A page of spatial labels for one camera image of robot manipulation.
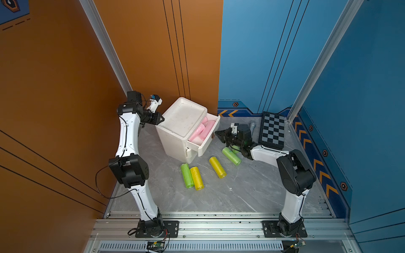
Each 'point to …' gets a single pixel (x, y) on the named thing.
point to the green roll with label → (232, 156)
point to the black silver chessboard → (271, 130)
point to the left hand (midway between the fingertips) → (162, 116)
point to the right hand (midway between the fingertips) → (214, 132)
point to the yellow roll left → (197, 179)
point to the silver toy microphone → (252, 126)
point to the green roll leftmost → (187, 177)
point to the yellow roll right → (217, 167)
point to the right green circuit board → (297, 244)
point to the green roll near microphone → (236, 147)
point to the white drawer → (201, 145)
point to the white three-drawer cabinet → (181, 119)
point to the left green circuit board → (158, 246)
